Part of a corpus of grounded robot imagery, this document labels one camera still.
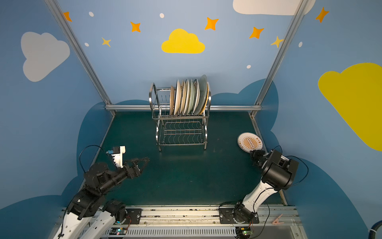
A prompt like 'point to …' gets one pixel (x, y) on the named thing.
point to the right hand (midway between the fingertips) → (252, 148)
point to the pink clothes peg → (277, 221)
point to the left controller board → (118, 231)
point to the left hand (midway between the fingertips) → (146, 159)
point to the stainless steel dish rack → (176, 130)
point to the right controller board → (243, 232)
